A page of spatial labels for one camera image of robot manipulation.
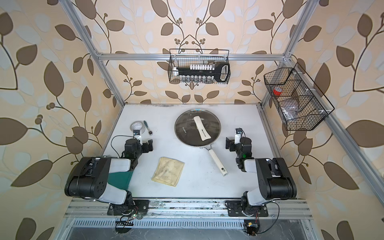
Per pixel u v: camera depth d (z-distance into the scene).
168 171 0.86
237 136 0.82
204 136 0.86
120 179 0.64
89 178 0.45
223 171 0.75
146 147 0.86
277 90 0.87
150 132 1.02
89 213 0.74
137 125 1.08
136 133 0.83
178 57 0.91
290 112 0.72
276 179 0.45
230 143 0.84
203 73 0.85
